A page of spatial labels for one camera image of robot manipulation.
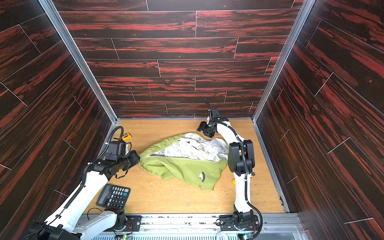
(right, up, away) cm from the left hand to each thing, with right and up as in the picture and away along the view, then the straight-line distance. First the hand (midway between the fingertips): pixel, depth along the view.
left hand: (141, 156), depth 81 cm
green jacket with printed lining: (+25, -3, +14) cm, 29 cm away
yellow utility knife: (+52, -16, +6) cm, 55 cm away
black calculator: (-15, -22, 0) cm, 27 cm away
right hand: (+36, +15, +20) cm, 43 cm away
